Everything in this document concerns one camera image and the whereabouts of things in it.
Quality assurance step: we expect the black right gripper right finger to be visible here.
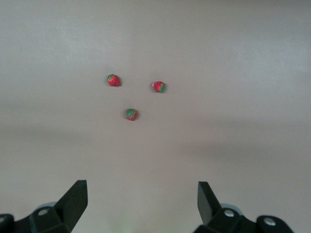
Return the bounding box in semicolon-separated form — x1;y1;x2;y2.
194;181;294;233

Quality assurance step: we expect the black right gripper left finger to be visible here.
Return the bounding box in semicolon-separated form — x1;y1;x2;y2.
0;180;88;233

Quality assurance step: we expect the red strawberry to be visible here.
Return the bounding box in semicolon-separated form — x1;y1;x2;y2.
125;108;138;122
151;81;167;94
106;74;121;87

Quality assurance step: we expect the brown table cover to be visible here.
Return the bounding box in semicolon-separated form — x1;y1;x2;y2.
0;0;311;233

